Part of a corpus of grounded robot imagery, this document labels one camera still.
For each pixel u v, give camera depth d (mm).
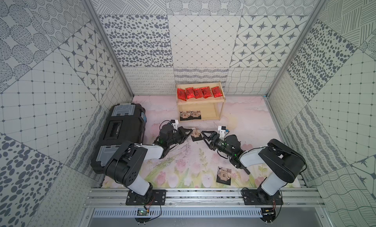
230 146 685
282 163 469
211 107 1108
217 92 904
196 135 877
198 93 904
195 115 1059
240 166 682
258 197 658
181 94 903
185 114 1063
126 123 873
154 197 732
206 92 912
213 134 779
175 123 859
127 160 513
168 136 717
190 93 903
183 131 810
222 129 833
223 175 817
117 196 752
